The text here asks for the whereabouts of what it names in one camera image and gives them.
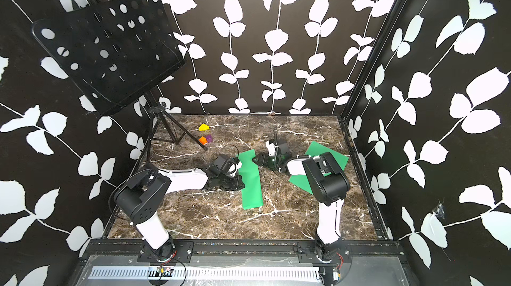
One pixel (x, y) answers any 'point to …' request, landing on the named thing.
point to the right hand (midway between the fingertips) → (254, 158)
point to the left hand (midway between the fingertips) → (245, 184)
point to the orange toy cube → (203, 140)
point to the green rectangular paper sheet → (252, 193)
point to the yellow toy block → (203, 127)
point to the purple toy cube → (209, 138)
